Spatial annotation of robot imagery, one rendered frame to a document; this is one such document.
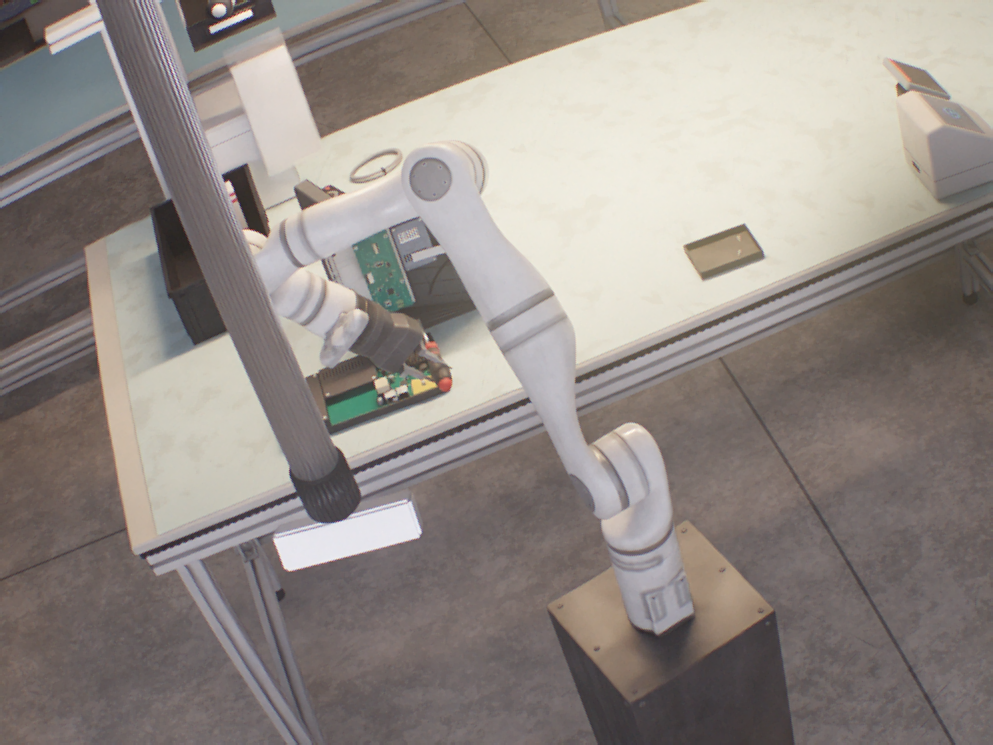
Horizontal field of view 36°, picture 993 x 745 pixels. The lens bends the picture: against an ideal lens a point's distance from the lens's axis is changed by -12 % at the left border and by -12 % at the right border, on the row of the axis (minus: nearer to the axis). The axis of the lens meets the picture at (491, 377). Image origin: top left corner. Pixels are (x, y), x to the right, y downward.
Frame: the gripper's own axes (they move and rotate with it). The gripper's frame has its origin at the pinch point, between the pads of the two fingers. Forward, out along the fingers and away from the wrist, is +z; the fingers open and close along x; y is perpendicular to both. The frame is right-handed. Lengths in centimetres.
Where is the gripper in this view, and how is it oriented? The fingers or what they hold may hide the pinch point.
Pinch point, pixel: (445, 375)
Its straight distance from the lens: 237.1
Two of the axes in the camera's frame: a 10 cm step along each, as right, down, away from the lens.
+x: -6.0, 7.2, 3.4
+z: 7.5, 3.7, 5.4
